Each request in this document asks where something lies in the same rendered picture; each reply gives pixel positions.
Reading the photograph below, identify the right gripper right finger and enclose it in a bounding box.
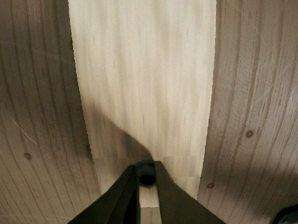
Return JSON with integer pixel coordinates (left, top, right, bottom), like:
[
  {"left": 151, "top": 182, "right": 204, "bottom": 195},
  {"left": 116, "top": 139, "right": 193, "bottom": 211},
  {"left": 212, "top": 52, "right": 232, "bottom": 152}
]
[{"left": 155, "top": 160, "right": 226, "bottom": 224}]

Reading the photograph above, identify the pale wooden slat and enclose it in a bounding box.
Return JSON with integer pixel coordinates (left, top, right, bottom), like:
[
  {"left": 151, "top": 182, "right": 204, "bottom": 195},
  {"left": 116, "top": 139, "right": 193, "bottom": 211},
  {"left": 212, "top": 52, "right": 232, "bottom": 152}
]
[{"left": 69, "top": 0, "right": 216, "bottom": 200}]

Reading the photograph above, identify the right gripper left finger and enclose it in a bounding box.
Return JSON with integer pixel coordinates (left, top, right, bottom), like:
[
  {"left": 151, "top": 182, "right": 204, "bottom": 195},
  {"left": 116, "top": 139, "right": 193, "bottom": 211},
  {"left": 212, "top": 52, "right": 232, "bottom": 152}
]
[{"left": 67, "top": 164, "right": 140, "bottom": 224}]

